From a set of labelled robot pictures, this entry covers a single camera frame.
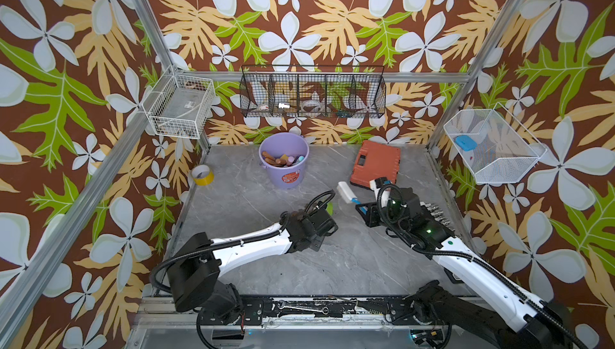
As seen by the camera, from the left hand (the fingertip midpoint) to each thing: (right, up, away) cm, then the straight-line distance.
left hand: (316, 230), depth 83 cm
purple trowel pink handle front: (-10, +25, +10) cm, 29 cm away
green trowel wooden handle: (-20, +28, +15) cm, 38 cm away
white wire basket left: (-50, +45, +3) cm, 68 cm away
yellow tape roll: (-52, +19, +27) cm, 62 cm away
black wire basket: (-1, +54, +14) cm, 56 cm away
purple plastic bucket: (-14, +29, +26) cm, 41 cm away
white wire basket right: (+63, +30, -1) cm, 69 cm away
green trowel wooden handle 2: (-15, +24, +10) cm, 30 cm away
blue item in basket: (+55, +32, +3) cm, 64 cm away
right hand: (+13, +10, -6) cm, 17 cm away
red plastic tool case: (+28, +26, +25) cm, 46 cm away
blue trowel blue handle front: (-6, +26, +11) cm, 29 cm away
